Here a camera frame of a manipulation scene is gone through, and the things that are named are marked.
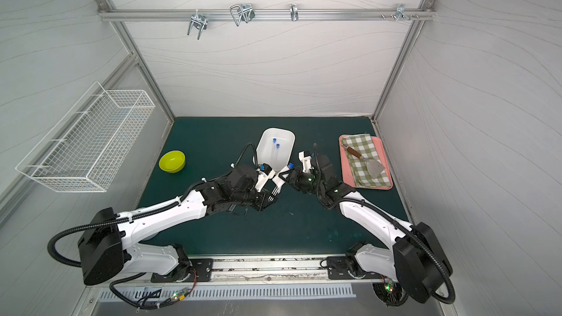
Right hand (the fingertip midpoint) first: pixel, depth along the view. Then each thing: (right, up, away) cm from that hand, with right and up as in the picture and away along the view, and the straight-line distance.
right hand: (278, 175), depth 78 cm
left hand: (-1, -8, -2) cm, 9 cm away
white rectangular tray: (-2, +8, +30) cm, 31 cm away
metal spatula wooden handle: (+43, 0, +21) cm, 48 cm away
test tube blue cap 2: (-3, +12, +33) cm, 35 cm away
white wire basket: (-61, +11, -9) cm, 63 cm away
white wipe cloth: (0, -2, -1) cm, 2 cm away
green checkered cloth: (+42, +10, +30) cm, 53 cm away
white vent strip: (-18, -37, -7) cm, 42 cm away
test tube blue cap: (+4, +3, +1) cm, 5 cm away
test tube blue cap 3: (-2, +9, +30) cm, 31 cm away
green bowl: (-51, +3, +22) cm, 56 cm away
